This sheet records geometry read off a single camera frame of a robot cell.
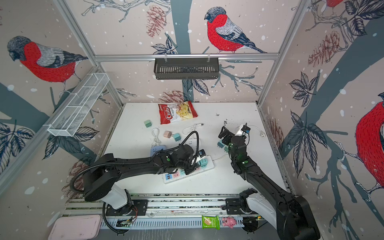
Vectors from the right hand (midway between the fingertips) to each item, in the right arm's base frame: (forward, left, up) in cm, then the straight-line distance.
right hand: (227, 131), depth 82 cm
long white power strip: (-20, +26, -14) cm, 36 cm away
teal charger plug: (-14, +13, -10) cm, 22 cm away
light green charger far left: (+16, +55, -14) cm, 59 cm away
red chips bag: (+24, +37, -12) cm, 46 cm away
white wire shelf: (-7, +80, +16) cm, 82 cm away
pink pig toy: (-40, +1, -16) cm, 43 cm away
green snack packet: (-41, +10, -16) cm, 45 cm away
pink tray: (-46, +73, -15) cm, 87 cm away
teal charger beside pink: (+5, +31, -15) cm, 35 cm away
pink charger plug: (+7, +38, -15) cm, 42 cm away
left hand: (-16, +16, -10) cm, 24 cm away
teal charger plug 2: (+1, +2, -16) cm, 16 cm away
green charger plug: (-2, -1, -16) cm, 17 cm away
